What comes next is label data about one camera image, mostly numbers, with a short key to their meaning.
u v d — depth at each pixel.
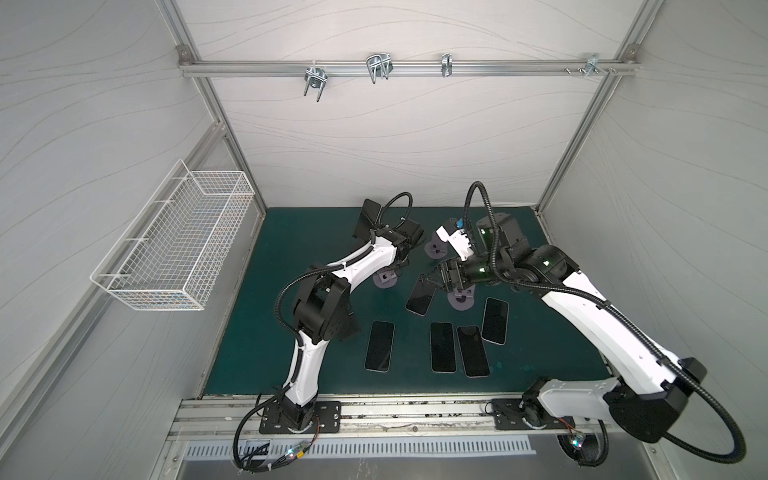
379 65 0.77
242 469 0.67
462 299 0.92
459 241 0.61
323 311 0.52
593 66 0.76
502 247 0.51
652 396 0.38
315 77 0.80
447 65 0.78
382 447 0.70
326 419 0.73
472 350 0.83
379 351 0.84
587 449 0.71
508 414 0.73
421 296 0.95
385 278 0.95
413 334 0.87
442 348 0.86
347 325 0.88
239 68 0.79
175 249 0.69
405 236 0.75
